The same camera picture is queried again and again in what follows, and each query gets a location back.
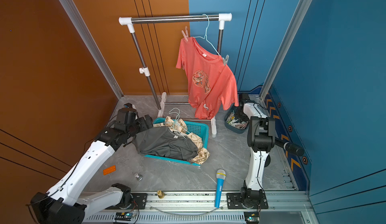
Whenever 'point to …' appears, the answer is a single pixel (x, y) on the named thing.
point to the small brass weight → (161, 194)
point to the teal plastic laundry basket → (199, 129)
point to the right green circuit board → (252, 217)
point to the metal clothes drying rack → (163, 112)
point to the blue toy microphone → (220, 175)
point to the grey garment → (165, 142)
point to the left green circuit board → (124, 216)
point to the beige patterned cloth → (179, 126)
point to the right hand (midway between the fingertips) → (242, 117)
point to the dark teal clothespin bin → (231, 124)
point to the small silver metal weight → (139, 177)
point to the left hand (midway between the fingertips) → (146, 119)
